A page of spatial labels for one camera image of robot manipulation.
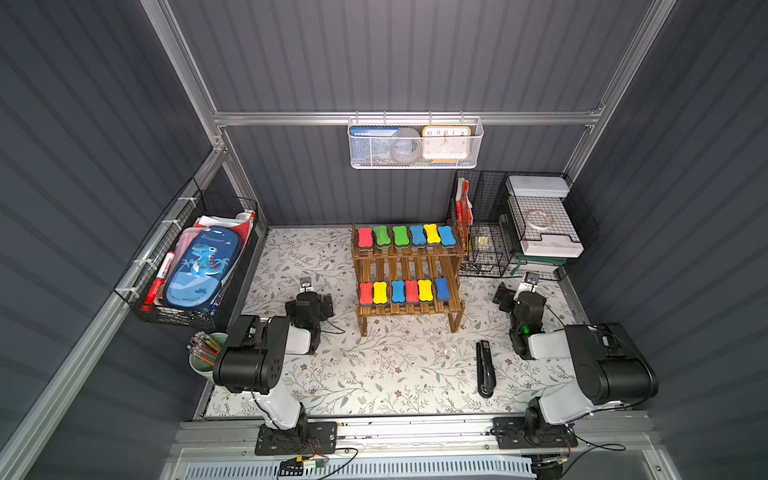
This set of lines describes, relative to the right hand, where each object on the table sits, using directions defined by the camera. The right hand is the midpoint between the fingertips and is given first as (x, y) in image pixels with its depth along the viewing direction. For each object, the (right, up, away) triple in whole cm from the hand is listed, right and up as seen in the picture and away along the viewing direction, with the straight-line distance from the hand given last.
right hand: (526, 287), depth 92 cm
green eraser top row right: (-39, +15, -12) cm, 44 cm away
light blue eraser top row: (-35, +15, -13) cm, 40 cm away
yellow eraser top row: (-31, +17, -11) cm, 37 cm away
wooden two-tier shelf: (-37, +5, -2) cm, 37 cm away
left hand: (-68, -4, +4) cm, 69 cm away
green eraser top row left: (-45, +15, -12) cm, 49 cm away
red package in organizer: (-14, +29, +23) cm, 39 cm away
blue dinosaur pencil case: (-84, +9, -26) cm, 88 cm away
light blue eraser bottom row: (-40, 0, -9) cm, 41 cm away
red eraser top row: (-49, +15, -13) cm, 53 cm away
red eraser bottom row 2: (-36, 0, -9) cm, 37 cm away
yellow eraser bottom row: (-45, -1, -9) cm, 46 cm away
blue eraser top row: (-27, +15, -13) cm, 33 cm away
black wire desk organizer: (-3, +12, +22) cm, 25 cm away
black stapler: (-16, -21, -11) cm, 29 cm away
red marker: (-93, +4, -28) cm, 97 cm away
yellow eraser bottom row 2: (-33, 0, -9) cm, 34 cm away
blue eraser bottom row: (-28, +1, -8) cm, 29 cm away
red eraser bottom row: (-49, -1, -10) cm, 50 cm away
